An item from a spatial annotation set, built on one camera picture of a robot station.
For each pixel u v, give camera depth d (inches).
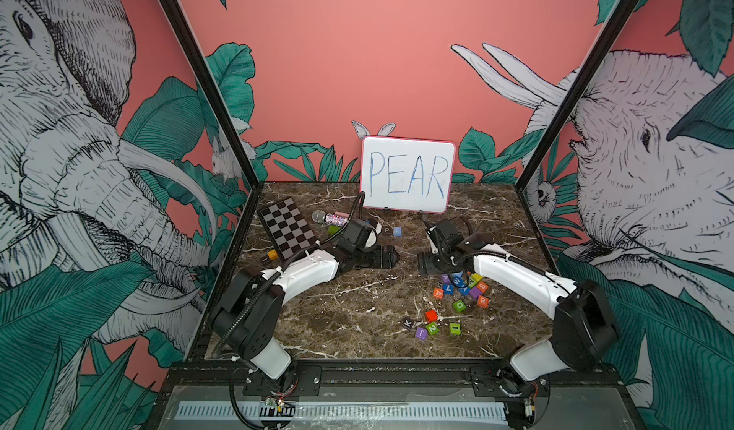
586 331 16.9
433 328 32.3
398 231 41.1
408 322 32.9
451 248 25.4
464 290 35.5
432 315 33.4
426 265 30.4
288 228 40.6
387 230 41.0
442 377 29.8
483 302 34.6
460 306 34.1
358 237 27.2
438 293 35.5
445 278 36.6
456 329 32.2
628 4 28.3
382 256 30.7
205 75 33.8
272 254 37.7
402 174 41.1
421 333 32.2
